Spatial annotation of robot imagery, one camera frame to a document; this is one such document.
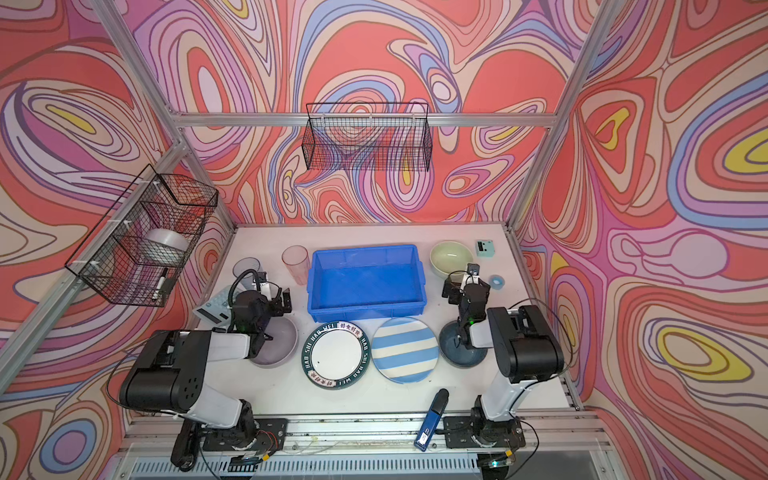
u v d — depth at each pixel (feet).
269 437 2.37
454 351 2.84
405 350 2.89
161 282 2.38
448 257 3.50
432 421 2.41
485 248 3.58
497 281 3.35
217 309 3.07
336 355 2.83
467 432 2.39
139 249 2.45
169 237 2.42
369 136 3.15
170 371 1.51
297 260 3.07
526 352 1.55
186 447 2.26
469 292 2.63
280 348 2.82
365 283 3.37
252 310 2.37
